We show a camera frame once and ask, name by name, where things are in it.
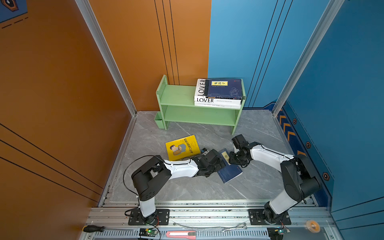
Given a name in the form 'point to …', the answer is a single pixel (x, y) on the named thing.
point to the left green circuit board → (148, 232)
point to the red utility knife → (187, 234)
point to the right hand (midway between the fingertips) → (230, 161)
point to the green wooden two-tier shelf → (176, 103)
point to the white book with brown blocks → (229, 106)
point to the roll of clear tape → (313, 226)
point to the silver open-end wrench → (239, 228)
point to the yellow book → (183, 148)
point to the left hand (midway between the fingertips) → (223, 166)
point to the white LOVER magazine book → (199, 97)
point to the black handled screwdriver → (93, 228)
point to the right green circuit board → (277, 233)
